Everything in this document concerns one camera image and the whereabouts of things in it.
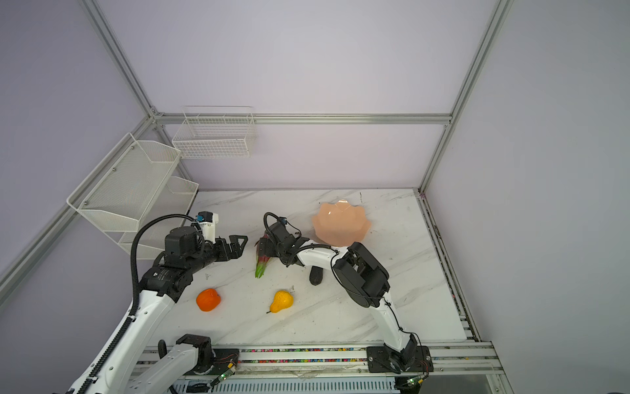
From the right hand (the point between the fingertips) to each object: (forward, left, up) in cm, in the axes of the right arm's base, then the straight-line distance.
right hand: (262, 251), depth 93 cm
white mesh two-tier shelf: (+15, +40, +24) cm, 49 cm away
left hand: (-6, +5, +16) cm, 18 cm away
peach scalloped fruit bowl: (+15, -32, -4) cm, 35 cm away
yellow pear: (-19, -10, 0) cm, 21 cm away
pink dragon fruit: (-4, 0, -1) cm, 4 cm away
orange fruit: (-19, +15, 0) cm, 24 cm away
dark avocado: (-9, -21, -2) cm, 23 cm away
